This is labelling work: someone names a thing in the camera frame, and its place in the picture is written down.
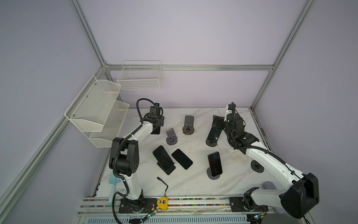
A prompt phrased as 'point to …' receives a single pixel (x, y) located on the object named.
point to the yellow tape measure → (163, 202)
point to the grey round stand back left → (172, 139)
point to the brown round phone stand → (189, 129)
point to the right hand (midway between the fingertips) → (217, 116)
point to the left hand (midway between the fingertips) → (155, 120)
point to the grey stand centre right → (210, 143)
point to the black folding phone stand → (169, 171)
